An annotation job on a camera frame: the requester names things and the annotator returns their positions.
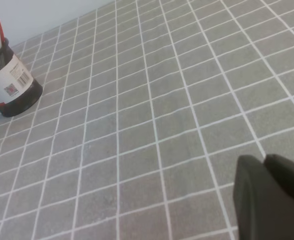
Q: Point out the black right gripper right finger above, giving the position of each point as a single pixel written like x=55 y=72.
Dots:
x=282 y=170

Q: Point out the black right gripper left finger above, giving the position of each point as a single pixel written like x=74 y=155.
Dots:
x=264 y=211

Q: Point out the grey checked tablecloth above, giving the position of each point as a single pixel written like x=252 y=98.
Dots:
x=146 y=106

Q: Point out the red capped black pen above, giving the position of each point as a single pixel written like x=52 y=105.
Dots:
x=2 y=34

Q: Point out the black mesh pen holder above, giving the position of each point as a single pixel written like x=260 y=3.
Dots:
x=19 y=90

